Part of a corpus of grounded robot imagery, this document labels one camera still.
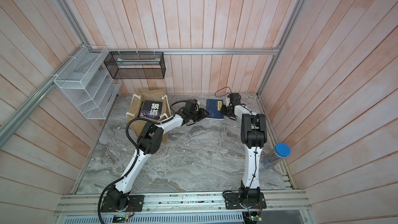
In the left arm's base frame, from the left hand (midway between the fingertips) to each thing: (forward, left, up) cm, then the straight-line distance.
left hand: (208, 115), depth 105 cm
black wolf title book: (-5, +36, +12) cm, 38 cm away
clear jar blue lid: (-35, -29, +11) cm, 46 cm away
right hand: (+6, -10, -1) cm, 12 cm away
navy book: (+9, -5, -1) cm, 10 cm away
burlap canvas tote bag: (+2, +34, +18) cm, 38 cm away
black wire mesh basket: (+28, +51, +21) cm, 62 cm away
